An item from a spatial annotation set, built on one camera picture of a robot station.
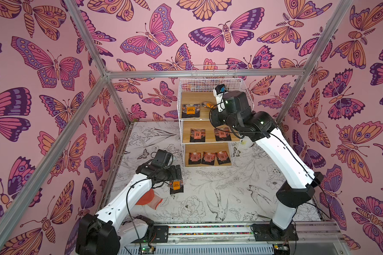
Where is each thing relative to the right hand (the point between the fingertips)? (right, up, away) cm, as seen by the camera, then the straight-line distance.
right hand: (209, 111), depth 66 cm
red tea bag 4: (+2, -24, +31) cm, 40 cm away
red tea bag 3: (-6, -24, +33) cm, 41 cm away
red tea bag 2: (+7, -10, +13) cm, 18 cm away
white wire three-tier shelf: (0, -17, +40) cm, 43 cm away
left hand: (-16, -29, +17) cm, 37 cm away
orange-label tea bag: (-16, -39, +21) cm, 47 cm away
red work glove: (-30, -43, +17) cm, 55 cm away
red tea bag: (-5, -10, +13) cm, 17 cm away
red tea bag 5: (+11, -24, +33) cm, 42 cm away
